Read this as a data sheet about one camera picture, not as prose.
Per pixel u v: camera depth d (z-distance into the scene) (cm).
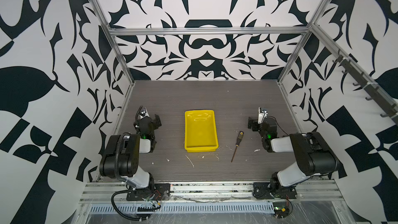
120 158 43
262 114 82
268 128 73
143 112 81
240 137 90
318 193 76
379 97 55
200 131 93
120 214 67
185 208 65
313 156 46
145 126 70
